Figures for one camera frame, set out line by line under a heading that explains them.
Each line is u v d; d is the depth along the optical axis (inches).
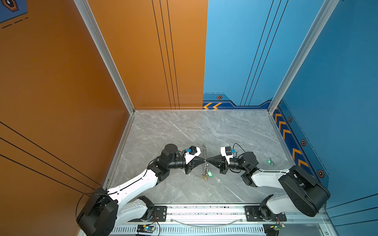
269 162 36.0
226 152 24.9
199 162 28.5
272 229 27.6
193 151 24.5
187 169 26.2
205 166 27.9
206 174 28.5
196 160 28.1
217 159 27.2
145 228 27.8
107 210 15.8
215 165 28.1
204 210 30.5
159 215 28.8
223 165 27.0
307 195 16.6
